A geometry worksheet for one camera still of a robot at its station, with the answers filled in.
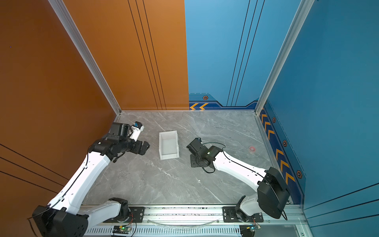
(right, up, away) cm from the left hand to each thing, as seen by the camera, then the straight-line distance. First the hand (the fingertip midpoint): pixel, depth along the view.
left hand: (142, 140), depth 79 cm
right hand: (+29, -12, +3) cm, 31 cm away
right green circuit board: (+55, -43, -8) cm, 70 cm away
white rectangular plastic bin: (+11, -7, +19) cm, 23 cm away
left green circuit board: (-8, -42, -8) cm, 44 cm away
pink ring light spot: (+67, -7, +18) cm, 70 cm away
